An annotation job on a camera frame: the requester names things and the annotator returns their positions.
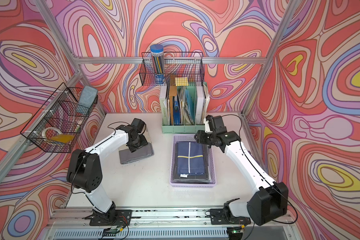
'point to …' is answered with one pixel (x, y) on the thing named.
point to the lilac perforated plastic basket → (212, 181)
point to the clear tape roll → (45, 129)
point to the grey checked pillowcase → (196, 178)
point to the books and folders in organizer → (181, 108)
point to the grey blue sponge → (88, 96)
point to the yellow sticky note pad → (181, 81)
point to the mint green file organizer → (166, 127)
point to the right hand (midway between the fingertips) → (199, 140)
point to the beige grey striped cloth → (127, 156)
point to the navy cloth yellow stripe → (190, 158)
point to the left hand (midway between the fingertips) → (145, 145)
